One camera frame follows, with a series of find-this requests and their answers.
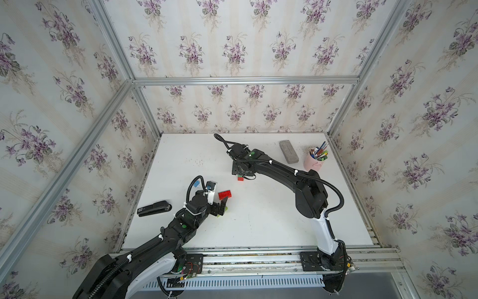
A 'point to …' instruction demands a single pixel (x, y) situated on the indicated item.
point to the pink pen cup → (312, 163)
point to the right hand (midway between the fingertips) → (242, 173)
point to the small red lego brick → (241, 179)
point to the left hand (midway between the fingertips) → (218, 194)
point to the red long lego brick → (223, 194)
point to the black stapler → (155, 208)
